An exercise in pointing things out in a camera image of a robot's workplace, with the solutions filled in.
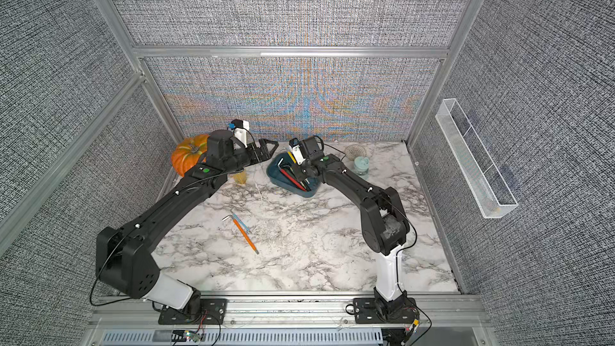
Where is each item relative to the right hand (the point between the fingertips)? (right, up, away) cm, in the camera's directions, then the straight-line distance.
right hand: (299, 159), depth 93 cm
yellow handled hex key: (-3, +1, +2) cm, 4 cm away
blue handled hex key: (-23, -24, +2) cm, 34 cm away
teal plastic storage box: (-8, -8, +6) cm, 13 cm away
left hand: (-8, +5, -14) cm, 17 cm away
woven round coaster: (+26, +5, +23) cm, 35 cm away
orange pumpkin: (-47, +3, +8) cm, 48 cm away
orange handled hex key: (-21, -28, -3) cm, 35 cm away
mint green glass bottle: (+25, -2, +5) cm, 26 cm away
